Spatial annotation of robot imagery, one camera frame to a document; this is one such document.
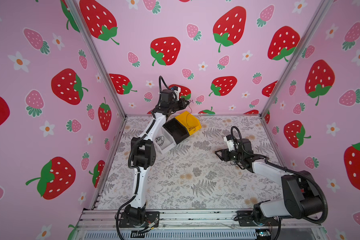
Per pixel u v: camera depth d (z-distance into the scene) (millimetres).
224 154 797
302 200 434
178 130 1070
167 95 754
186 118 1041
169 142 1037
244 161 696
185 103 862
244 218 732
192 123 1167
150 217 747
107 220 753
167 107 760
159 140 1037
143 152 597
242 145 701
